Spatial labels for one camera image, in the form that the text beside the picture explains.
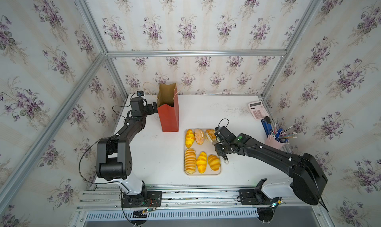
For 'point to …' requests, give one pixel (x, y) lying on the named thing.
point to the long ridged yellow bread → (190, 160)
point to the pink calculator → (258, 110)
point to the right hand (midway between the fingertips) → (221, 148)
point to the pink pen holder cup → (270, 141)
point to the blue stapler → (267, 125)
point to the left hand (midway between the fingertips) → (148, 104)
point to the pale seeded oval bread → (199, 136)
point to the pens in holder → (281, 136)
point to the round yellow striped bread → (214, 162)
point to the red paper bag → (168, 107)
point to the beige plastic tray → (208, 147)
